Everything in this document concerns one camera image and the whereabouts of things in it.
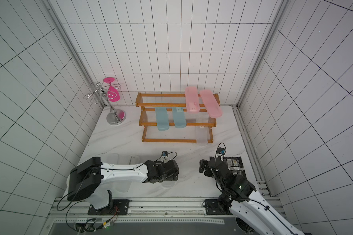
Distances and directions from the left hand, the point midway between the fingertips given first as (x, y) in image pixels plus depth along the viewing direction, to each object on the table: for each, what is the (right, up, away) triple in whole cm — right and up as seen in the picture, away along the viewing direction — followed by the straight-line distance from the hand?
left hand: (166, 175), depth 82 cm
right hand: (+20, +9, -6) cm, 22 cm away
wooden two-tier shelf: (-15, +32, +21) cm, 41 cm away
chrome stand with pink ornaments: (-35, +48, +5) cm, 60 cm away
